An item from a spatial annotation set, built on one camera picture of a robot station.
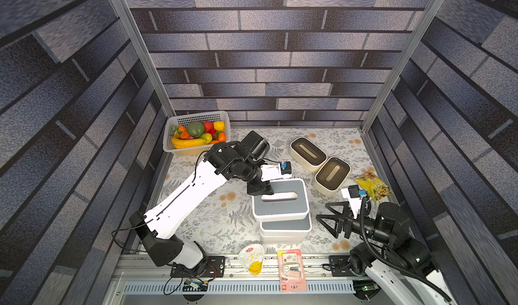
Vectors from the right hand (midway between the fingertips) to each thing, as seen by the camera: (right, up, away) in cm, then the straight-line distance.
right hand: (320, 210), depth 65 cm
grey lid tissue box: (-10, +3, -3) cm, 11 cm away
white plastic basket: (-70, +36, +48) cm, 92 cm away
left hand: (-16, +9, +1) cm, 19 cm away
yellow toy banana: (-63, +23, +38) cm, 77 cm away
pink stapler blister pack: (-8, -24, +6) cm, 26 cm away
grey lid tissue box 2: (-11, -7, +2) cm, 13 cm away
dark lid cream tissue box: (+5, +17, +36) cm, 40 cm away
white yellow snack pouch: (-23, -17, +3) cm, 29 cm away
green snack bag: (+32, +4, +26) cm, 41 cm away
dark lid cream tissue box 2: (+14, +7, +29) cm, 33 cm away
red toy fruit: (-50, +32, +48) cm, 76 cm away
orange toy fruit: (-41, +26, +41) cm, 63 cm away
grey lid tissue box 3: (-12, -11, +5) cm, 17 cm away
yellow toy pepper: (-44, +33, +49) cm, 73 cm away
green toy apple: (-49, +26, +41) cm, 69 cm away
